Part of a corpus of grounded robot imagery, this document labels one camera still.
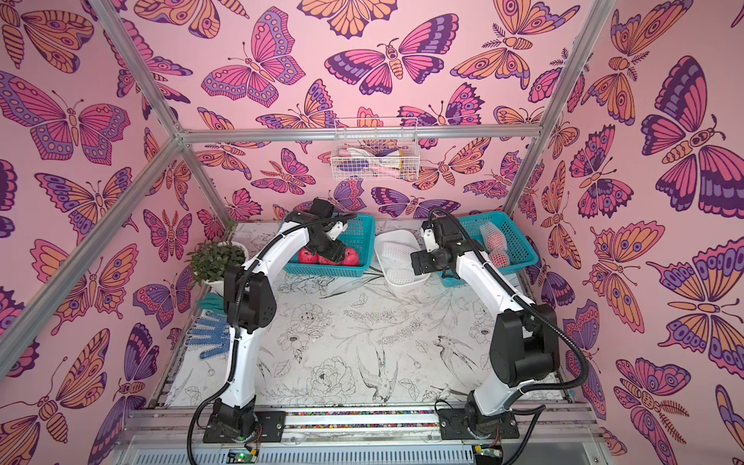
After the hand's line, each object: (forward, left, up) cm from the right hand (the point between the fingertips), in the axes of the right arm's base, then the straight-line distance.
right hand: (430, 258), depth 90 cm
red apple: (+6, +36, -10) cm, 38 cm away
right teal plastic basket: (+10, -34, -9) cm, 37 cm away
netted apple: (+6, +26, -8) cm, 28 cm away
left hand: (+7, +30, -5) cm, 31 cm away
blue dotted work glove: (-18, +68, -14) cm, 72 cm away
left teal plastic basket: (+20, +24, -12) cm, 34 cm away
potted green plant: (-5, +66, +4) cm, 66 cm away
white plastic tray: (+9, +11, -6) cm, 15 cm away
